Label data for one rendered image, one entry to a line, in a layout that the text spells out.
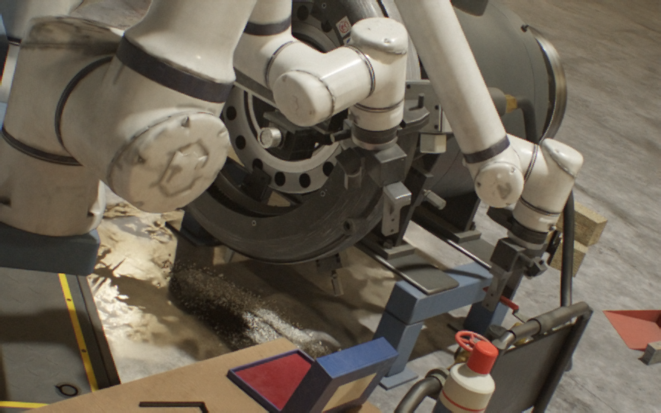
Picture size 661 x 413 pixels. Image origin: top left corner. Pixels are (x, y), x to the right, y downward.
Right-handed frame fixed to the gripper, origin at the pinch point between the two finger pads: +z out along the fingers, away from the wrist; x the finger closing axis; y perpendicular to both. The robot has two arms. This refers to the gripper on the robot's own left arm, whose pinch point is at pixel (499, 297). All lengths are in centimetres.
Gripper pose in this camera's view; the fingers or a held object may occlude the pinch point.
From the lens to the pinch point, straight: 217.9
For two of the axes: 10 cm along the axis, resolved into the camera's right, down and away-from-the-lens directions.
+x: 6.1, -1.0, 7.9
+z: -3.2, 8.7, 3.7
